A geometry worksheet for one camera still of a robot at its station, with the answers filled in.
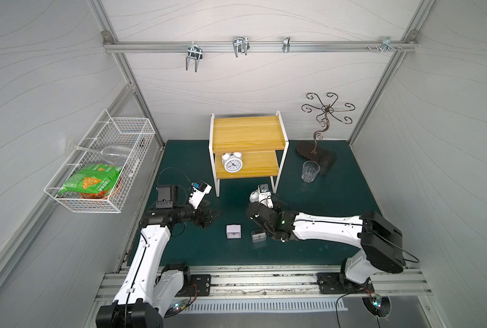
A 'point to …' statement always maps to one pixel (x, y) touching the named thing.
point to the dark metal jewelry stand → (325, 158)
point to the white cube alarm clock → (234, 231)
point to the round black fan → (378, 305)
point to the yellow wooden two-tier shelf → (261, 140)
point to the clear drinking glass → (310, 171)
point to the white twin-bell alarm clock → (232, 162)
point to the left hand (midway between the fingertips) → (213, 208)
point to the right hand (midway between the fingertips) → (259, 202)
